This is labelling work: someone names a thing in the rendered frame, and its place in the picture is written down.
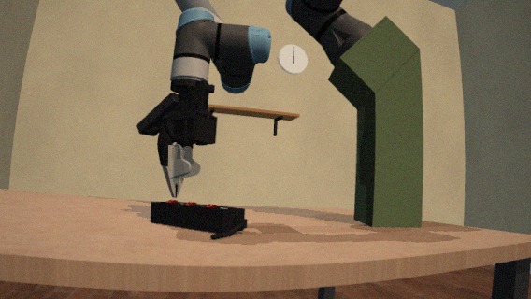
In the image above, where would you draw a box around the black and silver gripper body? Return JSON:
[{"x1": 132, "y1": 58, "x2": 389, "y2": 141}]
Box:
[{"x1": 161, "y1": 78, "x2": 217, "y2": 146}]

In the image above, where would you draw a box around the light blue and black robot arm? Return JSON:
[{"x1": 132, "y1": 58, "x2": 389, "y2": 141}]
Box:
[{"x1": 137, "y1": 0, "x2": 372, "y2": 136}]

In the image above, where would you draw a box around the black power strip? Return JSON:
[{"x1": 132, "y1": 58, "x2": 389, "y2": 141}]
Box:
[{"x1": 151, "y1": 200, "x2": 247, "y2": 239}]

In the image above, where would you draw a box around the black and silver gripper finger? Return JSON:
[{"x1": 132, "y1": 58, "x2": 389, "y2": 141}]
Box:
[
  {"x1": 157, "y1": 127, "x2": 191, "y2": 198},
  {"x1": 175, "y1": 142, "x2": 200, "y2": 198}
]

